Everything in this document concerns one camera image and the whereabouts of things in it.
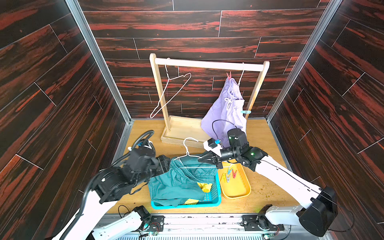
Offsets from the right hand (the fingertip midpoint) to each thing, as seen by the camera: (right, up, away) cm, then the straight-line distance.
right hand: (200, 155), depth 69 cm
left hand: (-14, -2, -7) cm, 16 cm away
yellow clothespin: (+16, -16, +19) cm, 29 cm away
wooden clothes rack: (-7, +13, +43) cm, 46 cm away
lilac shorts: (+16, +22, +9) cm, 28 cm away
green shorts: (-10, -15, +4) cm, 19 cm away
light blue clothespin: (+19, -13, +21) cm, 32 cm away
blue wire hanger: (-9, -5, 0) cm, 11 cm away
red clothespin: (+22, -15, +20) cm, 33 cm away
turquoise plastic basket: (+7, -25, +9) cm, 27 cm away
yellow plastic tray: (+22, -19, +19) cm, 34 cm away
